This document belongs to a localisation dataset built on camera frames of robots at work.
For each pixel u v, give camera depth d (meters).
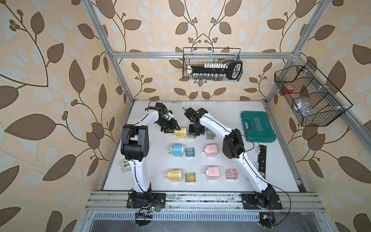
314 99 0.73
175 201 0.75
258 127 0.99
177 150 0.86
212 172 0.77
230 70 0.85
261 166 0.85
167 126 0.86
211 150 0.86
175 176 0.75
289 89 0.81
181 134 0.94
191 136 0.99
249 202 0.73
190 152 0.93
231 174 0.83
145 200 0.67
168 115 0.91
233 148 0.65
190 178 0.82
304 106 0.70
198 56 0.91
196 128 0.87
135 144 0.53
